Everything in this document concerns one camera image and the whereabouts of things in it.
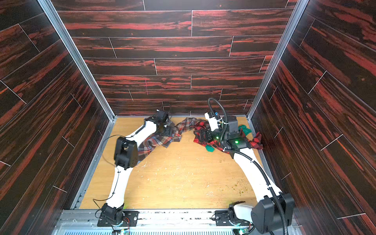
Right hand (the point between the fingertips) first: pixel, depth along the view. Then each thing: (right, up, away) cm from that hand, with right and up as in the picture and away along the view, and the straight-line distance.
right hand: (204, 127), depth 77 cm
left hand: (-24, -3, +28) cm, 37 cm away
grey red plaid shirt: (-35, -12, +19) cm, 41 cm away
